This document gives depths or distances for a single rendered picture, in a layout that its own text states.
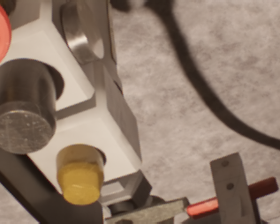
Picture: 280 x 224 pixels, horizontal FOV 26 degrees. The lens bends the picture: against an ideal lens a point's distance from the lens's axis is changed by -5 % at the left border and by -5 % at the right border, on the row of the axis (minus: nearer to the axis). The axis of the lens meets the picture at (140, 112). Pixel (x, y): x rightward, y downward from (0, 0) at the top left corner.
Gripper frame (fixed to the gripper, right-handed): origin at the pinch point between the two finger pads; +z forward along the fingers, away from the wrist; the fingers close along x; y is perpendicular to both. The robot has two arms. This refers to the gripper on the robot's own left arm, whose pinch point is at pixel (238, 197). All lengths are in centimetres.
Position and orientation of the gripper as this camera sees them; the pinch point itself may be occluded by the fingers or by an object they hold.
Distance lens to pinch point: 53.9
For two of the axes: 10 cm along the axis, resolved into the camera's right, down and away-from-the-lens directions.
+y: -9.3, 3.2, 2.0
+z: -1.0, -7.2, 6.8
